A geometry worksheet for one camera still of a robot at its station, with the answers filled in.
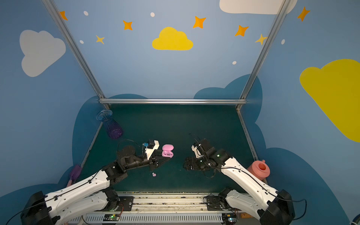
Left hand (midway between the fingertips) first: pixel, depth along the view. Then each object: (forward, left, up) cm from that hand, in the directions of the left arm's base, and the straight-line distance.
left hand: (169, 155), depth 67 cm
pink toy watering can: (-1, -50, -12) cm, 51 cm away
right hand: (0, -12, -12) cm, 17 cm away
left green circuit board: (-24, +29, -23) cm, 45 cm away
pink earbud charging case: (+2, +1, 0) cm, 2 cm away
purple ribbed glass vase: (+27, +44, -21) cm, 55 cm away
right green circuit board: (-23, -31, -24) cm, 46 cm away
